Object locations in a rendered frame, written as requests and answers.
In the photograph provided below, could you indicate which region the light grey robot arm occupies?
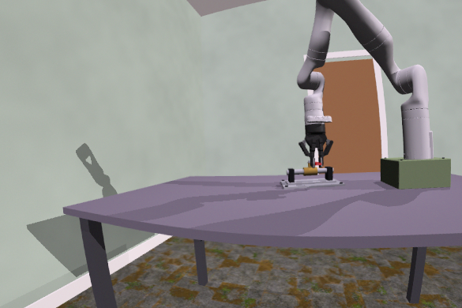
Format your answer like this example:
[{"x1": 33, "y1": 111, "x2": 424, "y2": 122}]
[{"x1": 297, "y1": 0, "x2": 434, "y2": 160}]

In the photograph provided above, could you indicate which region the ball valve with red lever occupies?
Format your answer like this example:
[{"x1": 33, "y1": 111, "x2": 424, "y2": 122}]
[{"x1": 286, "y1": 160, "x2": 336, "y2": 185}]

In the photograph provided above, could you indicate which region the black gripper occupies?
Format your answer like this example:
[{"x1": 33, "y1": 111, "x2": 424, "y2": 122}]
[{"x1": 299, "y1": 124, "x2": 333, "y2": 168}]

